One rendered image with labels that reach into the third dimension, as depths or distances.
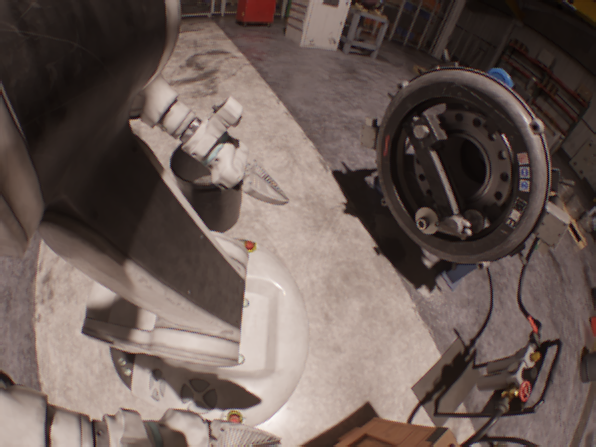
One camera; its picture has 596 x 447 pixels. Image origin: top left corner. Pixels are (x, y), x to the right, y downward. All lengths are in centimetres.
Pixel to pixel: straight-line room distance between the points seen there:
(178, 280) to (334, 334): 87
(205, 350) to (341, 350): 77
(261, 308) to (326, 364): 44
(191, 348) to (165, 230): 18
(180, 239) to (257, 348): 48
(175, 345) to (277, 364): 33
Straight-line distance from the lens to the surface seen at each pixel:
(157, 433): 29
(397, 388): 118
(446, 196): 93
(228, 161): 42
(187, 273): 29
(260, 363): 70
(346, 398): 107
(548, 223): 90
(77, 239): 20
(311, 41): 454
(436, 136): 85
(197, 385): 65
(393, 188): 109
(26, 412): 27
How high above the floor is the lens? 99
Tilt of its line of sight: 53 degrees down
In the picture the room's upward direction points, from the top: 19 degrees clockwise
